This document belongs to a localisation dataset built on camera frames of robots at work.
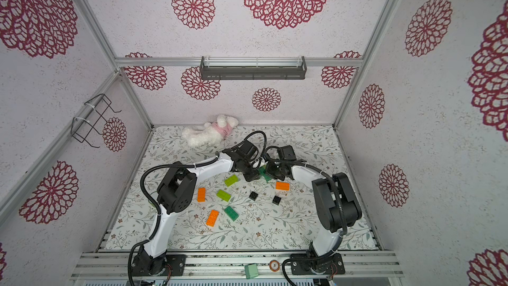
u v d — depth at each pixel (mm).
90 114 766
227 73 902
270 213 874
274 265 741
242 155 774
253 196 900
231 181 957
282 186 941
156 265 648
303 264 742
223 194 916
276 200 894
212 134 1052
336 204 431
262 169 893
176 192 556
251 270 715
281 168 748
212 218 844
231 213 857
